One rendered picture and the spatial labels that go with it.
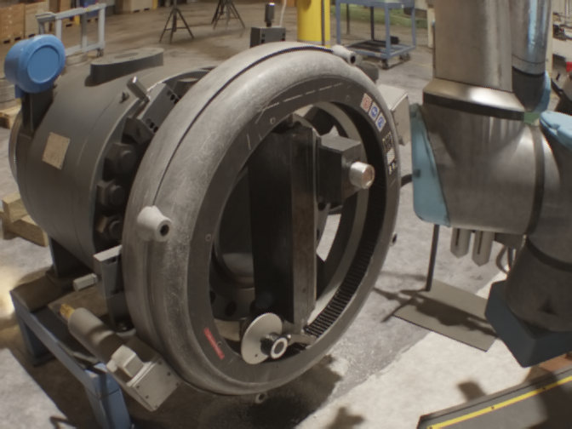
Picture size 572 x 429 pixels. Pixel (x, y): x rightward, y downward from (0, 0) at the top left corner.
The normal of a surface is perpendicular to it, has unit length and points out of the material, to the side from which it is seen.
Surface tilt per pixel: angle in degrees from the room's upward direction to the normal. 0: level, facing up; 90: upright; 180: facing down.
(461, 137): 81
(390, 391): 0
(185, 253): 87
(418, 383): 0
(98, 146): 54
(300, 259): 90
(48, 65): 90
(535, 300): 70
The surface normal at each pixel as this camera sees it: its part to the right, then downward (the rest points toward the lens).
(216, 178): 0.75, 0.29
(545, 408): 0.00, -0.90
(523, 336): -0.98, 0.08
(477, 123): -0.32, 0.25
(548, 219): -0.22, 0.69
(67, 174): -0.62, 0.00
